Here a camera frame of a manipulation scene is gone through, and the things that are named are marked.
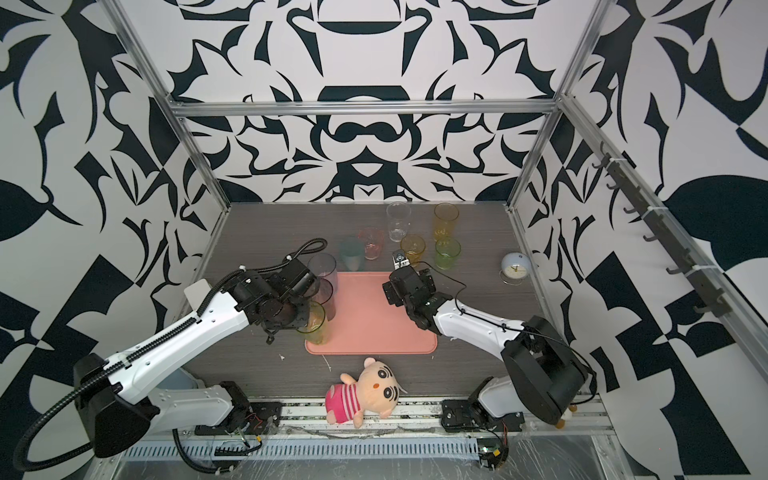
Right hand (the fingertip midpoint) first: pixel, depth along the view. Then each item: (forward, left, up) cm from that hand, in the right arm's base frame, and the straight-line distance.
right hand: (406, 275), depth 88 cm
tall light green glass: (-18, +23, +5) cm, 30 cm away
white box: (-2, +62, -4) cm, 63 cm away
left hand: (-13, +26, +5) cm, 30 cm away
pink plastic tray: (-8, +12, -14) cm, 20 cm away
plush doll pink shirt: (-29, +8, -2) cm, 31 cm away
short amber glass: (+15, -3, -5) cm, 16 cm away
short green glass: (+13, -14, -5) cm, 20 cm away
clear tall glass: (+24, +1, -1) cm, 24 cm away
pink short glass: (+15, +10, -3) cm, 18 cm away
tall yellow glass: (+21, -14, +2) cm, 26 cm away
